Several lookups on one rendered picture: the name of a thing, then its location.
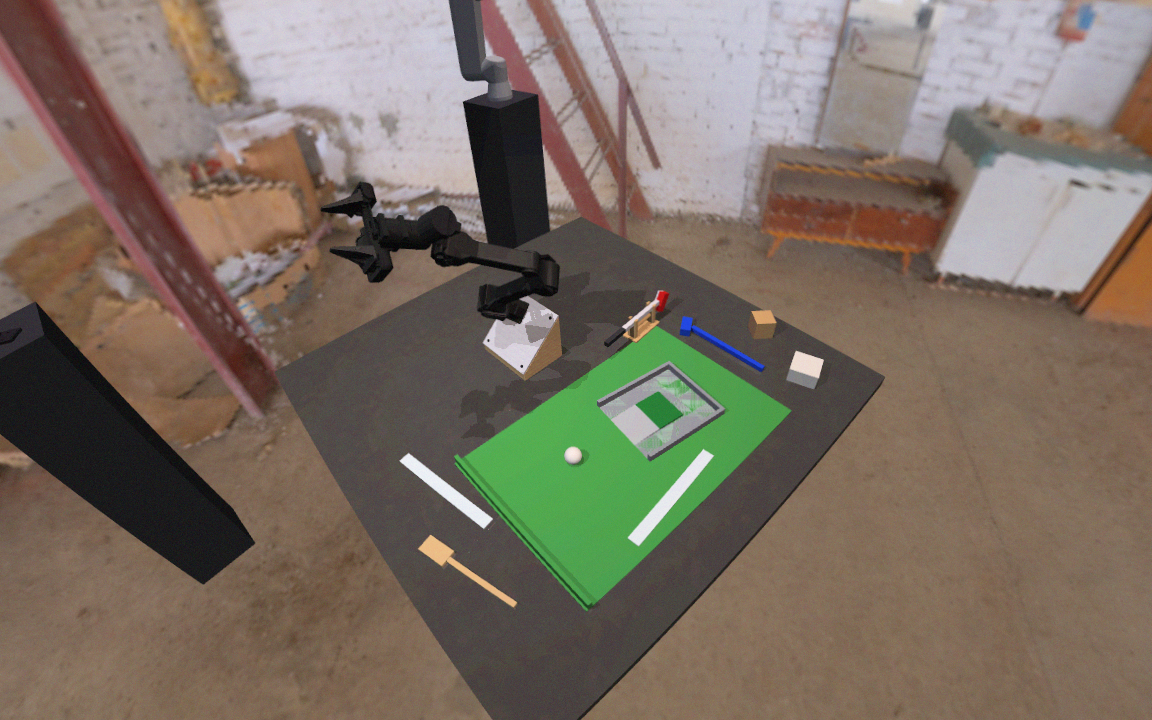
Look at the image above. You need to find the white flat bar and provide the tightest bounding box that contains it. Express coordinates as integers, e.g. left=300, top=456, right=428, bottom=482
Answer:
left=628, top=450, right=713, bottom=546
left=400, top=453, right=492, bottom=529

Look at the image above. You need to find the blue golf putter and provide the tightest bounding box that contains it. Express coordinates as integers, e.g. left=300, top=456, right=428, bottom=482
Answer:
left=679, top=316, right=764, bottom=372

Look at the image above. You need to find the green flat mat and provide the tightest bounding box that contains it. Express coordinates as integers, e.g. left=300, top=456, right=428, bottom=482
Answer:
left=463, top=326, right=791, bottom=609

